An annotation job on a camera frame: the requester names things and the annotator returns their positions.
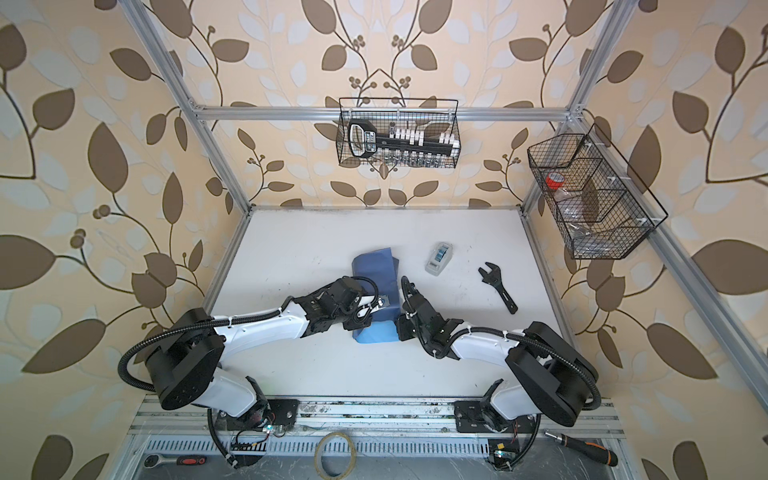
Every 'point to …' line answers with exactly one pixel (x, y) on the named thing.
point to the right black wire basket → (602, 207)
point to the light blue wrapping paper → (380, 269)
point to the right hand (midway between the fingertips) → (399, 321)
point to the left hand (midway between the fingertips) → (369, 299)
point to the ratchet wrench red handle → (153, 461)
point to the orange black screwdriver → (592, 451)
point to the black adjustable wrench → (494, 278)
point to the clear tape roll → (318, 455)
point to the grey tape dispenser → (439, 258)
